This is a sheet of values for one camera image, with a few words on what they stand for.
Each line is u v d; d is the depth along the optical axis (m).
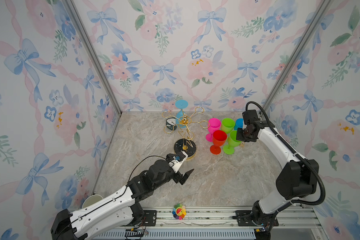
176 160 0.60
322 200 0.40
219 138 0.88
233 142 0.85
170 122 1.09
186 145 0.93
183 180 0.64
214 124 0.96
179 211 0.75
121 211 0.61
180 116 0.78
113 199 0.48
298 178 0.45
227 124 0.97
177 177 0.63
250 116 0.70
